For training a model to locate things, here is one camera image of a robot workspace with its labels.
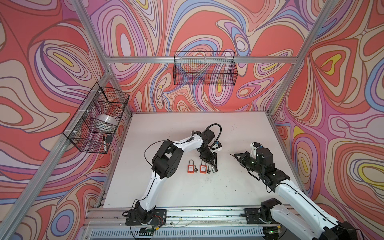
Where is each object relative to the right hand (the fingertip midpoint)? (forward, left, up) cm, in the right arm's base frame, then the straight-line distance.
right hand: (234, 157), depth 81 cm
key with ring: (-2, +21, -11) cm, 24 cm away
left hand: (+1, +9, -10) cm, 13 cm away
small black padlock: (-2, +10, -11) cm, 14 cm away
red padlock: (-1, +17, -10) cm, 20 cm away
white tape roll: (+9, +65, +22) cm, 69 cm away
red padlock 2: (-1, +24, -10) cm, 26 cm away
